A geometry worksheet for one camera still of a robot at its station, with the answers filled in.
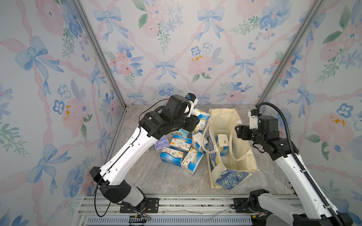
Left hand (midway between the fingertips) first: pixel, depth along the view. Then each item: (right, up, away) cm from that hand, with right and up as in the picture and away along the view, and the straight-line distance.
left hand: (196, 119), depth 64 cm
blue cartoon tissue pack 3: (-7, -15, +26) cm, 31 cm away
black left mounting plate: (-22, -46, +9) cm, 52 cm away
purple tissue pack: (-20, -15, +28) cm, 38 cm away
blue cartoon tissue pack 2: (-13, -22, +19) cm, 32 cm away
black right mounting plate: (+23, -43, +6) cm, 49 cm away
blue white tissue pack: (+18, -14, +20) cm, 30 cm away
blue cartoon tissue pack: (-1, -25, +18) cm, 31 cm away
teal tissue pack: (-5, -9, +29) cm, 30 cm away
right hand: (+26, -4, +10) cm, 28 cm away
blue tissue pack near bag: (+3, -13, +20) cm, 24 cm away
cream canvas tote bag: (+24, -27, +24) cm, 43 cm away
